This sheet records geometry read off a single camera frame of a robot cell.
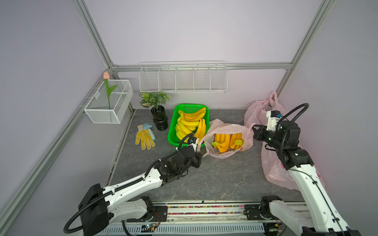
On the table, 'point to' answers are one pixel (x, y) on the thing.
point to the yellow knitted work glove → (144, 135)
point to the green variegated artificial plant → (154, 99)
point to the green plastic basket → (185, 108)
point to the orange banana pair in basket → (201, 131)
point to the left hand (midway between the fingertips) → (200, 152)
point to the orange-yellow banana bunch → (224, 142)
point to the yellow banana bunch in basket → (187, 123)
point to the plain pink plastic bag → (256, 111)
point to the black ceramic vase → (159, 119)
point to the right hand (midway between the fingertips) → (252, 124)
